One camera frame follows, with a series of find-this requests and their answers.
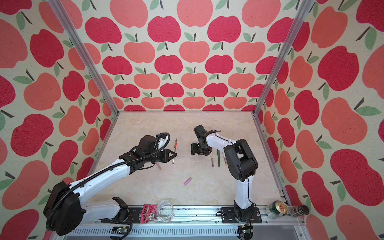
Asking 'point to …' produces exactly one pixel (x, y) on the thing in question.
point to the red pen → (175, 144)
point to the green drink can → (276, 208)
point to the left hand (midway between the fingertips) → (178, 156)
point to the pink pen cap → (187, 181)
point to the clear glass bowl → (165, 211)
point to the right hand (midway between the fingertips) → (198, 152)
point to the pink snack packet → (149, 212)
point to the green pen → (219, 158)
